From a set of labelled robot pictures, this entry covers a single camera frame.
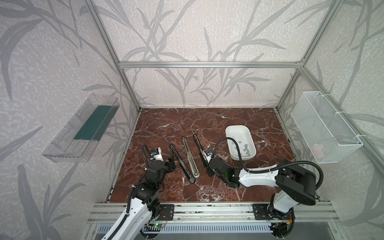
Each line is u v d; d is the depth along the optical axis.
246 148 0.97
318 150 0.73
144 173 0.61
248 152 0.95
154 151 0.70
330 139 0.62
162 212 0.73
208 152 0.74
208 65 0.99
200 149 0.96
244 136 1.04
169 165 0.72
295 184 0.44
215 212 0.75
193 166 0.88
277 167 0.49
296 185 0.44
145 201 0.54
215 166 0.64
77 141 0.63
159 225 0.71
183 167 0.88
